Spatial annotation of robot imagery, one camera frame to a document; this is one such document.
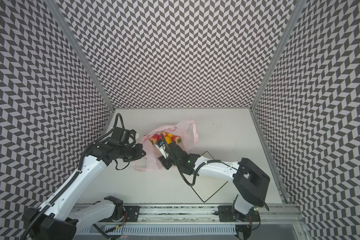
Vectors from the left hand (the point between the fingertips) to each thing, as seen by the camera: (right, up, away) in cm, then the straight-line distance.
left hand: (146, 155), depth 75 cm
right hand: (+7, -3, +6) cm, 10 cm away
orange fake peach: (+5, +8, +25) cm, 27 cm away
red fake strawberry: (+14, +6, +20) cm, 25 cm away
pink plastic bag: (+21, +12, +14) cm, 28 cm away
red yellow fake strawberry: (0, +6, +22) cm, 22 cm away
